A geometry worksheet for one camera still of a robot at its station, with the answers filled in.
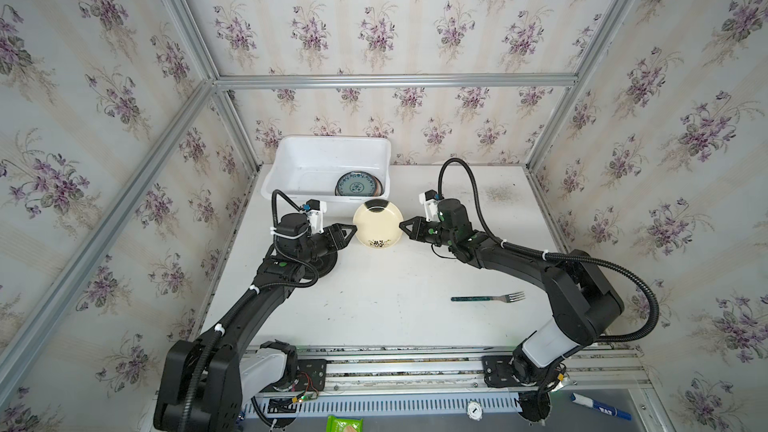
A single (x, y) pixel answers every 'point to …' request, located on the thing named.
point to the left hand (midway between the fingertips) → (351, 226)
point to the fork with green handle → (510, 298)
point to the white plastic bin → (308, 168)
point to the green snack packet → (334, 424)
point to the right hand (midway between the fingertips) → (397, 227)
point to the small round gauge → (475, 410)
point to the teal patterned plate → (356, 183)
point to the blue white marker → (579, 399)
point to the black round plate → (323, 266)
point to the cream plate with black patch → (377, 223)
